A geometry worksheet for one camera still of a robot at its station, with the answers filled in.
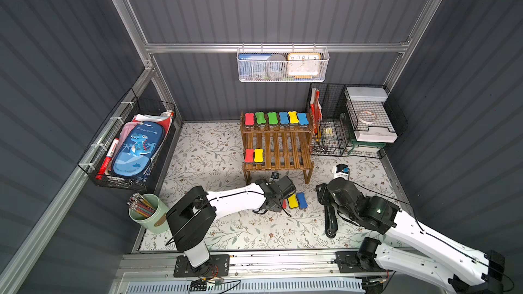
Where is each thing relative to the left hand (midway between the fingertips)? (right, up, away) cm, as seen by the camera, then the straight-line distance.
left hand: (275, 204), depth 84 cm
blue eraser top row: (+12, +35, -2) cm, 37 cm away
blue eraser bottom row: (+12, +2, +5) cm, 13 cm away
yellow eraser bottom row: (-7, +21, +1) cm, 22 cm away
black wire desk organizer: (+36, +30, +31) cm, 56 cm away
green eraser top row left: (-6, +36, -2) cm, 37 cm away
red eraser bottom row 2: (+4, -1, +4) cm, 6 cm away
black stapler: (+22, -5, -5) cm, 23 cm away
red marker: (-55, +21, -20) cm, 62 cm away
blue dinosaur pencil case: (-45, +24, -20) cm, 55 cm away
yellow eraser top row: (+8, +36, -2) cm, 37 cm away
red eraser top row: (-11, +36, -2) cm, 37 cm away
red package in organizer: (+25, +46, +31) cm, 61 cm away
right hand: (+17, +10, -10) cm, 22 cm away
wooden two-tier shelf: (+1, +23, +5) cm, 24 cm away
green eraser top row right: (-1, +36, -1) cm, 36 cm away
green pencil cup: (-47, 0, -10) cm, 48 cm away
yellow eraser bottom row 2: (+8, 0, +4) cm, 9 cm away
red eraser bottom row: (-11, +21, +2) cm, 23 cm away
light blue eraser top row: (+3, +36, -1) cm, 37 cm away
